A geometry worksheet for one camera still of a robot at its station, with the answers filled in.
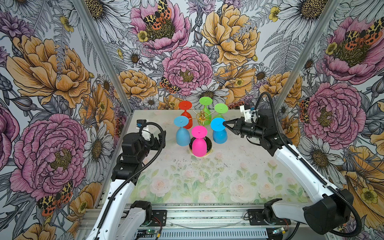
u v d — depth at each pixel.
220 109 0.82
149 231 0.71
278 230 0.71
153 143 0.59
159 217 0.74
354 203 0.64
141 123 0.61
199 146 0.77
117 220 0.43
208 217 0.76
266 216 0.67
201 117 0.79
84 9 0.72
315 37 0.82
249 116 0.68
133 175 0.47
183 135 0.80
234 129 0.65
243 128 0.65
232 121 0.70
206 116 0.80
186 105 0.83
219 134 0.79
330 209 0.39
